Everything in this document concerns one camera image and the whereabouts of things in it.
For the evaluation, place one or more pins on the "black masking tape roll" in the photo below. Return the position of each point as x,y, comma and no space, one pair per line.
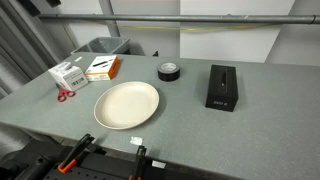
167,76

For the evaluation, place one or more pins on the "cream white round plate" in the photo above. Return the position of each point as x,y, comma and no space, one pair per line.
126,105

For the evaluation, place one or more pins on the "white tape piece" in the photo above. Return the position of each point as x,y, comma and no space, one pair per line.
78,59

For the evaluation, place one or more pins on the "black chair back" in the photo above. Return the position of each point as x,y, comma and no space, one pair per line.
155,53

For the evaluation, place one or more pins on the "black rectangular box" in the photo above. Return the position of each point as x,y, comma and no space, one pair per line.
221,96

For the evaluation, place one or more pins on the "orange and white box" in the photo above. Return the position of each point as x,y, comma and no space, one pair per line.
100,72

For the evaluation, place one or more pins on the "grey plastic bin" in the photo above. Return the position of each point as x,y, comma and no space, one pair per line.
110,45

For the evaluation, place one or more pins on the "grey horizontal metal pipe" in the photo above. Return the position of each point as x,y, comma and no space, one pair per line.
166,18

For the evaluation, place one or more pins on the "black orange bar clamp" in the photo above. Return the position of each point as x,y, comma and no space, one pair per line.
140,160
75,153

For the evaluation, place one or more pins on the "white label sticker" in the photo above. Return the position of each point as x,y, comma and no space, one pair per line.
158,164

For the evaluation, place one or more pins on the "grey vertical metal pole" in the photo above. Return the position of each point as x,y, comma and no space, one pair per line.
114,30

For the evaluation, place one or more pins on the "white cardboard box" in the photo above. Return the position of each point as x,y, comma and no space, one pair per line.
71,80

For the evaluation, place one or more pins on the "black workbench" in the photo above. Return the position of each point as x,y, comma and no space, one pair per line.
100,168

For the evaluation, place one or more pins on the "white wall panel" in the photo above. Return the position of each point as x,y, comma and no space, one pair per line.
233,43

